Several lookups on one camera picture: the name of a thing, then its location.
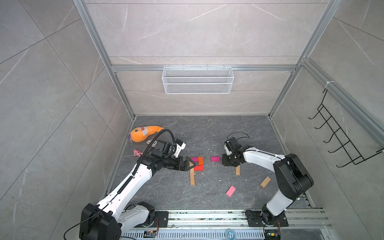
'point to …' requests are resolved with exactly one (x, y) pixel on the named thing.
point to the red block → (199, 168)
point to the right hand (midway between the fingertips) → (225, 162)
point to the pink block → (230, 191)
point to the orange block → (200, 161)
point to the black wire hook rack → (347, 148)
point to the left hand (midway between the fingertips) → (190, 162)
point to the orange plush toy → (141, 134)
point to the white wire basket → (198, 80)
